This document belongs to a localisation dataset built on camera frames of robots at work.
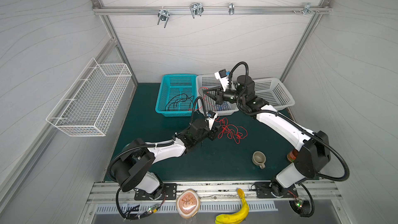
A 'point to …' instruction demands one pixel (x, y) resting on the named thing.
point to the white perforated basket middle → (205, 81)
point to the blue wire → (224, 106)
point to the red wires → (232, 131)
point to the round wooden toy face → (188, 203)
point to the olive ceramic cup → (259, 158)
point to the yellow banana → (237, 217)
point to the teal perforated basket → (173, 84)
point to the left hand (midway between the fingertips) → (220, 122)
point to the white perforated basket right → (273, 91)
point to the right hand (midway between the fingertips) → (206, 87)
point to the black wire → (180, 99)
